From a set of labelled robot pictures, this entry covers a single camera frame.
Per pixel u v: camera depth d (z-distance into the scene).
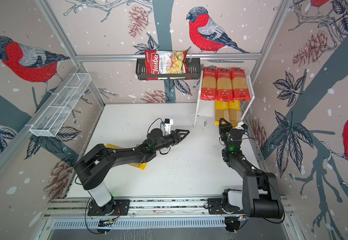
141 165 0.87
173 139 0.73
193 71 0.93
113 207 0.67
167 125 0.78
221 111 0.91
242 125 0.78
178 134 0.73
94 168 0.46
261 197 0.42
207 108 0.95
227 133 0.75
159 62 0.87
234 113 0.90
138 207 0.75
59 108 0.77
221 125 0.81
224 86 0.81
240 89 0.78
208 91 0.78
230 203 0.62
